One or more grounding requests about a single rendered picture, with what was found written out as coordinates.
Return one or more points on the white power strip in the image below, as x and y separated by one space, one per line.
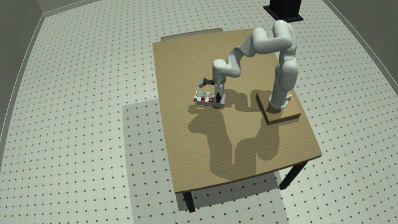
209 99

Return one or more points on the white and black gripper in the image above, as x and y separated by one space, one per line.
219 91

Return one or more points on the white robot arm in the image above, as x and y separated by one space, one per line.
257 42

